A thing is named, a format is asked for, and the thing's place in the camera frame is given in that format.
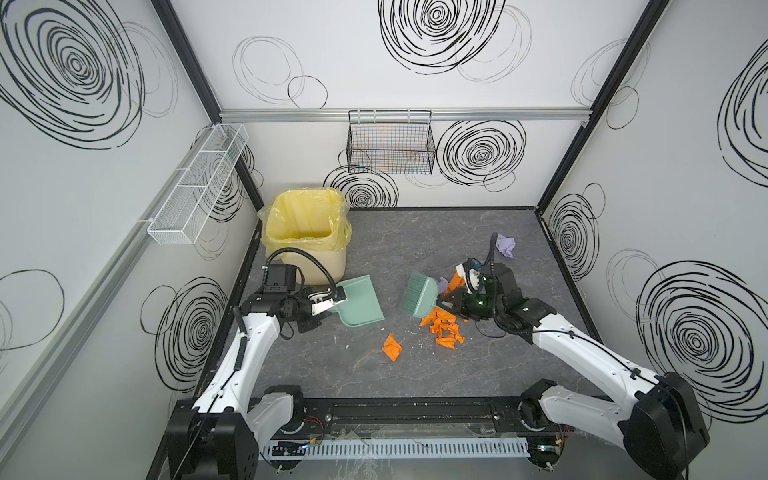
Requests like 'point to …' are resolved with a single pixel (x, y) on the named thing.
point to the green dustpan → (362, 305)
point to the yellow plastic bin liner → (305, 219)
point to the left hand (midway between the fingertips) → (324, 303)
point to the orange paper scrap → (443, 323)
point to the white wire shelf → (178, 219)
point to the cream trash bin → (332, 261)
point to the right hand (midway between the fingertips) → (435, 305)
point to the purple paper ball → (505, 245)
